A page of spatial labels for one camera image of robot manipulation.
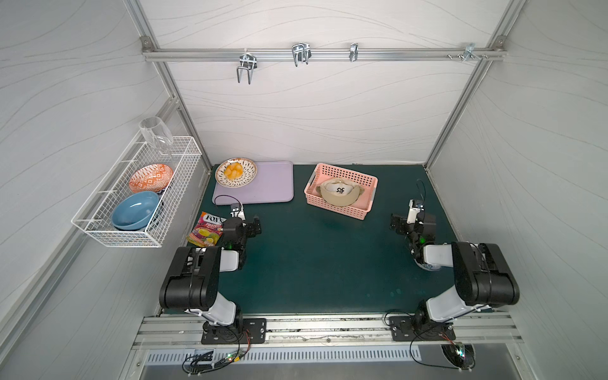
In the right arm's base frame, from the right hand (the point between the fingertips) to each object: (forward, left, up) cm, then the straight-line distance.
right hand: (406, 213), depth 95 cm
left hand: (-5, +66, +1) cm, 66 cm away
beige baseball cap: (+11, +27, -1) cm, 29 cm away
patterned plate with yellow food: (+22, +78, -1) cm, 81 cm away
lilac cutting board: (+16, +58, -3) cm, 61 cm away
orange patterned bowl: (-9, +87, +29) cm, 93 cm away
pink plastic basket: (+7, +16, -4) cm, 18 cm away
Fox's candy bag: (-11, +81, -1) cm, 81 cm away
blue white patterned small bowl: (-20, -5, -5) cm, 21 cm away
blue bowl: (-22, +85, +30) cm, 93 cm away
